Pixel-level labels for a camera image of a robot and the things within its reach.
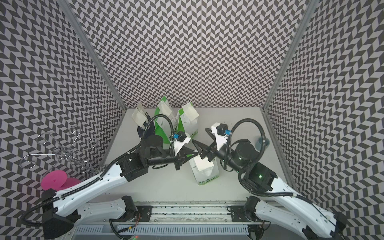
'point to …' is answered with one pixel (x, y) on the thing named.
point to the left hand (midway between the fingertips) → (195, 154)
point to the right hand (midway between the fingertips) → (200, 138)
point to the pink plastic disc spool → (57, 180)
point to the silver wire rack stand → (64, 152)
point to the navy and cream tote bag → (141, 119)
